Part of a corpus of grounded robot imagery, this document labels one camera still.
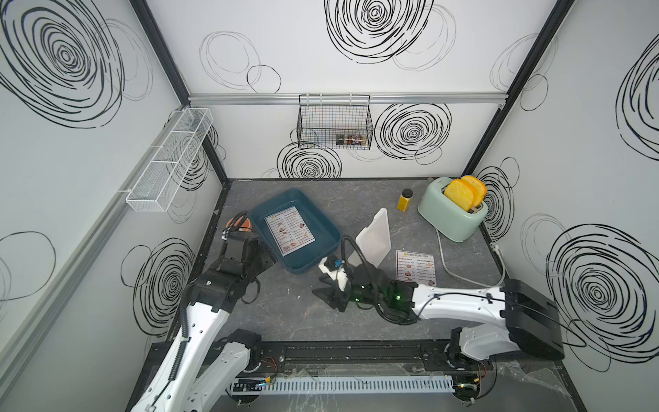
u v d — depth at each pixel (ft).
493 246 3.29
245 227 2.03
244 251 1.75
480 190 2.86
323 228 3.30
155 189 2.36
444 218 3.07
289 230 3.35
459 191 2.94
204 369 1.78
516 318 1.35
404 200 3.37
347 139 2.91
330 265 2.02
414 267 3.04
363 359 2.48
